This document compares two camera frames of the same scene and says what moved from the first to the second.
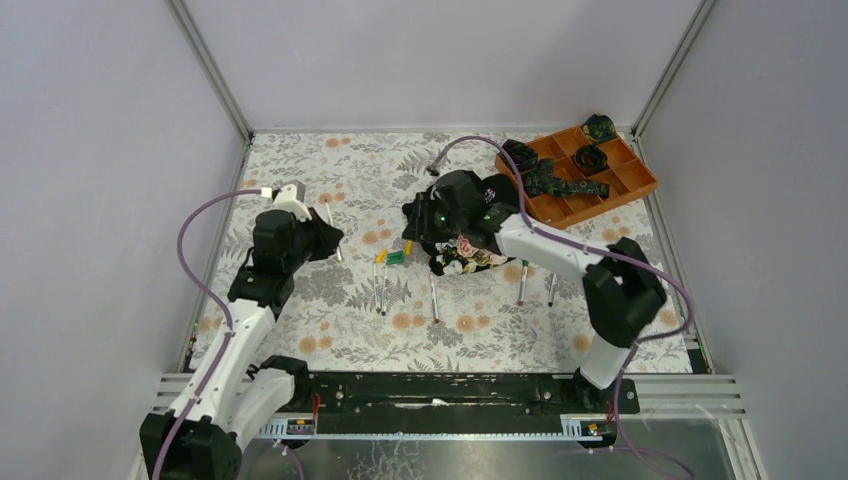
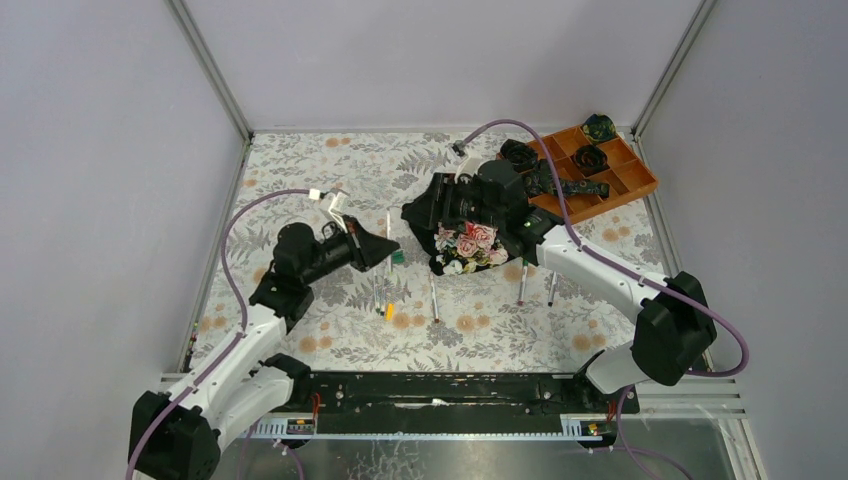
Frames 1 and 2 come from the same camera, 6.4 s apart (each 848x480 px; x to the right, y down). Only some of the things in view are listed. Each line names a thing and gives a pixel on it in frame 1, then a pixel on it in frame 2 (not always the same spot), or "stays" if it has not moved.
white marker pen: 525,267 stays
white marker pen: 552,289 stays
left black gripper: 319,237 -> 357,244
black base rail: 459,402 stays
